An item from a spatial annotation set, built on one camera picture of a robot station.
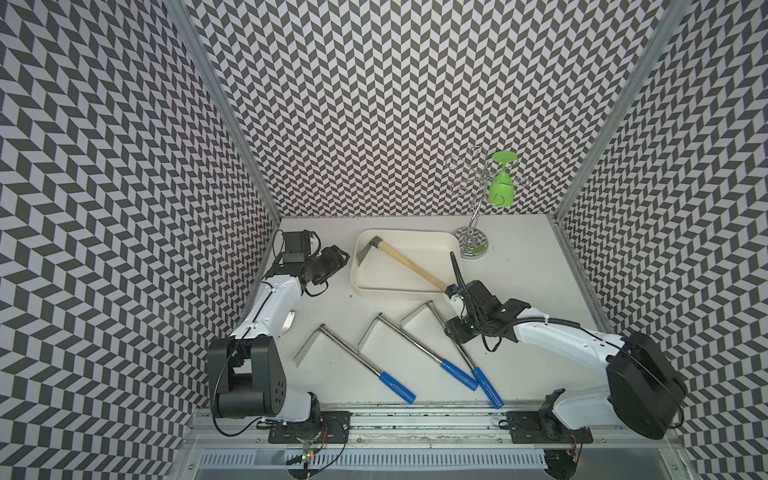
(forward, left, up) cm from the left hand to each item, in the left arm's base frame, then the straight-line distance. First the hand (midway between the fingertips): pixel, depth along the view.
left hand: (343, 261), depth 87 cm
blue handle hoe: (-27, -38, -15) cm, 49 cm away
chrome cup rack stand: (+35, -61, +1) cm, 70 cm away
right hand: (-17, -33, -11) cm, 39 cm away
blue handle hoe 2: (-27, -31, -14) cm, 44 cm away
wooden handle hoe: (+16, -10, -12) cm, 22 cm away
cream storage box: (+6, -10, -16) cm, 20 cm away
